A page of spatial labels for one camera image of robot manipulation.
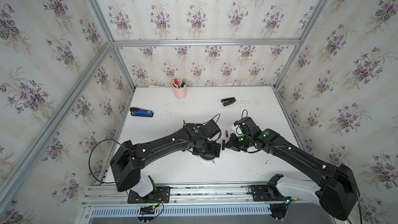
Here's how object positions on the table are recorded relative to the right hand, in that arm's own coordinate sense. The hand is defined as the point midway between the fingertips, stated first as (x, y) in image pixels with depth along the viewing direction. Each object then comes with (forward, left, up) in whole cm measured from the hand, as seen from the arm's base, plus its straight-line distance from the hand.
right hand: (225, 146), depth 77 cm
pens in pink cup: (+47, +29, -1) cm, 55 cm away
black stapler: (+38, -6, -9) cm, 39 cm away
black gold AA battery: (+14, -3, -12) cm, 18 cm away
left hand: (-5, +5, 0) cm, 7 cm away
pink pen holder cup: (+42, +28, -7) cm, 51 cm away
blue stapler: (+26, +54, -8) cm, 61 cm away
